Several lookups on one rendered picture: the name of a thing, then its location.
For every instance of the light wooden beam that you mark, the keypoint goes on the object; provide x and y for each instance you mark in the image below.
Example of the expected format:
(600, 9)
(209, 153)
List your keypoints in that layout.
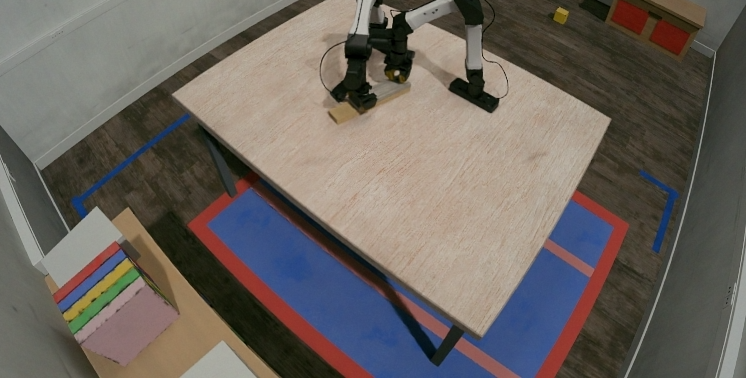
(347, 111)

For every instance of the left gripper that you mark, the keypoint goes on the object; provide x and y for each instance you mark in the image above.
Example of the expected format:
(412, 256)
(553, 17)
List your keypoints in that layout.
(398, 61)

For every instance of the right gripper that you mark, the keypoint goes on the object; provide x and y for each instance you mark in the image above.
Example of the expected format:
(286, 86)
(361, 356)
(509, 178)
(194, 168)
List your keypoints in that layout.
(360, 94)

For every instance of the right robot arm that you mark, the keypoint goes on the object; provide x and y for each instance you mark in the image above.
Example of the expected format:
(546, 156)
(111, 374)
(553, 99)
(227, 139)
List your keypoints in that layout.
(366, 15)

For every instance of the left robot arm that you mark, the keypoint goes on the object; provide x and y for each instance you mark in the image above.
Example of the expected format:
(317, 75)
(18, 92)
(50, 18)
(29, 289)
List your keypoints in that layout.
(405, 23)

